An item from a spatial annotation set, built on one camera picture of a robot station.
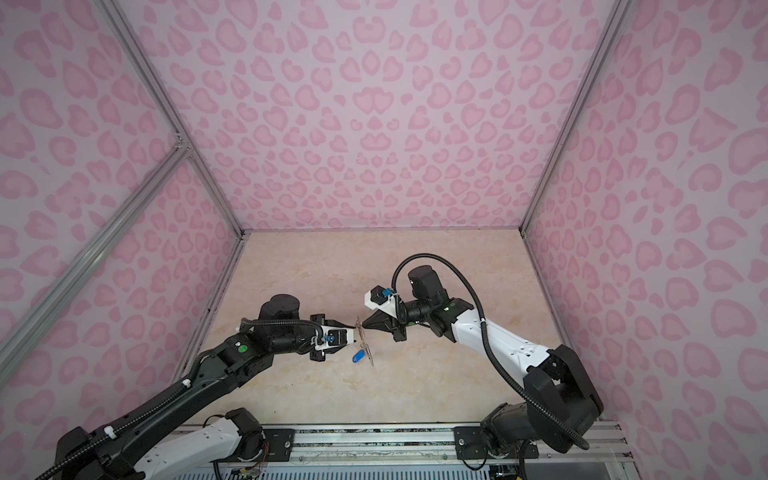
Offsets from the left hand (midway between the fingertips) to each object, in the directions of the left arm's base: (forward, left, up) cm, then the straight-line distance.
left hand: (352, 323), depth 72 cm
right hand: (+1, -4, -1) cm, 4 cm away
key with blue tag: (-1, +1, -19) cm, 20 cm away
